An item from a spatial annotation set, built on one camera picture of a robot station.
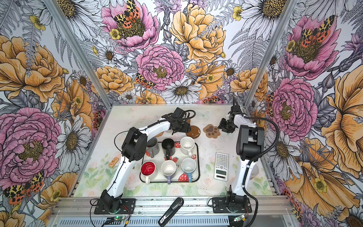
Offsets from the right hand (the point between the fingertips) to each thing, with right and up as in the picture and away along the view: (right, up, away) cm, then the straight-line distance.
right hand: (220, 130), depth 101 cm
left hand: (-24, -1, +1) cm, 24 cm away
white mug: (-23, -9, -6) cm, 26 cm away
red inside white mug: (-47, -21, -16) cm, 54 cm away
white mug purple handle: (-35, -21, -15) cm, 43 cm away
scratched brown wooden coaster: (-18, -2, +3) cm, 19 cm away
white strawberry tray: (-28, -22, -14) cm, 38 cm away
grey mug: (-44, -8, -17) cm, 48 cm away
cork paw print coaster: (-5, -1, +4) cm, 7 cm away
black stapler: (-32, -37, -32) cm, 59 cm away
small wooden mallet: (-69, -18, -12) cm, 72 cm away
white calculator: (-3, -21, -14) cm, 25 cm away
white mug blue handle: (-23, -19, -16) cm, 34 cm away
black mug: (-36, -10, -7) cm, 38 cm away
